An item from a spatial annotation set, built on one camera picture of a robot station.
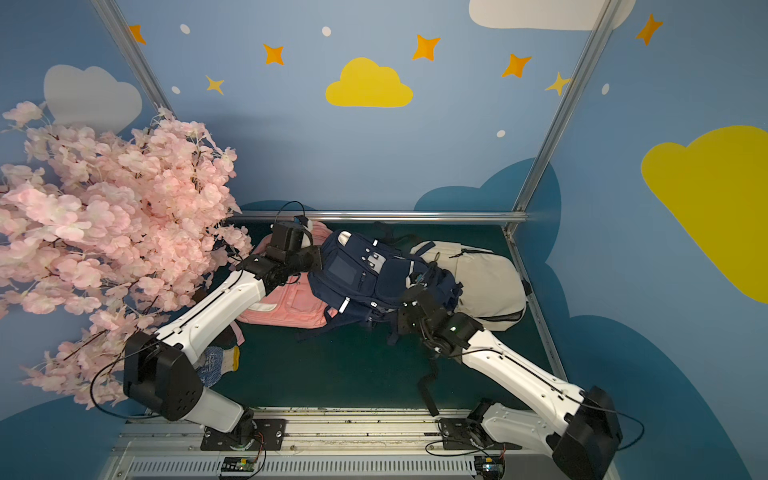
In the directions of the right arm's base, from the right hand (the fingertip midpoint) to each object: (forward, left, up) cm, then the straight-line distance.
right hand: (404, 308), depth 79 cm
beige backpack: (+17, -31, -16) cm, 38 cm away
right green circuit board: (-32, -23, -20) cm, 44 cm away
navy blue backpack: (+11, +13, -2) cm, 18 cm away
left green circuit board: (-36, +39, -17) cm, 56 cm away
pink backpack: (+5, +34, -11) cm, 36 cm away
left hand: (+14, +24, +6) cm, 28 cm away
